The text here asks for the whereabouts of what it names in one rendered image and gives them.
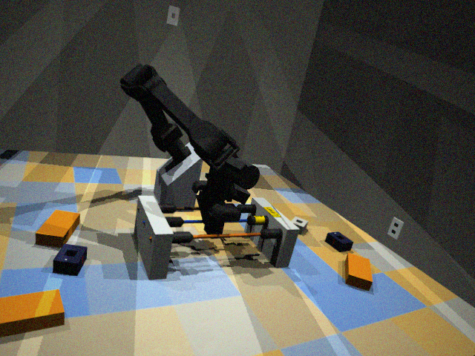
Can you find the orange rectangular block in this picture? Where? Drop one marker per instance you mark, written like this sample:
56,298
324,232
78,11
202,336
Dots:
30,312
358,272
58,228

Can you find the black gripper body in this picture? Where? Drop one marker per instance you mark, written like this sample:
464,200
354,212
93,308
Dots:
216,189

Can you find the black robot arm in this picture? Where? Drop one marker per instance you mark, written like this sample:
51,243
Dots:
147,87

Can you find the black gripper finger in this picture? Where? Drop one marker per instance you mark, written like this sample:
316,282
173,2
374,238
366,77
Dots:
213,224
204,204

